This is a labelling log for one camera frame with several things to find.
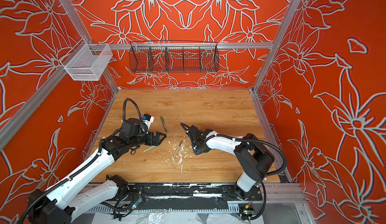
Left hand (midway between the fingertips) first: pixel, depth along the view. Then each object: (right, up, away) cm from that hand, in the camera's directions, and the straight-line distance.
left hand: (159, 133), depth 77 cm
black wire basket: (-2, +48, +24) cm, 54 cm away
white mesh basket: (-49, +42, +15) cm, 66 cm away
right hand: (+20, -11, +11) cm, 26 cm away
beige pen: (+9, -11, +11) cm, 18 cm away
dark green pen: (-1, 0, +21) cm, 21 cm away
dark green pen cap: (-3, +5, +24) cm, 24 cm away
